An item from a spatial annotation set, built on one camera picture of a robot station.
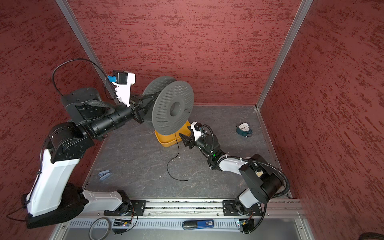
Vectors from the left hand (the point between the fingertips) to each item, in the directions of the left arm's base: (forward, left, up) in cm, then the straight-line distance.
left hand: (154, 100), depth 49 cm
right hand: (+9, -7, -32) cm, 34 cm away
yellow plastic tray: (+12, +3, -47) cm, 48 cm away
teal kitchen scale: (+24, -47, -49) cm, 73 cm away
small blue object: (-8, +38, -51) cm, 64 cm away
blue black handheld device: (-31, -13, -48) cm, 58 cm away
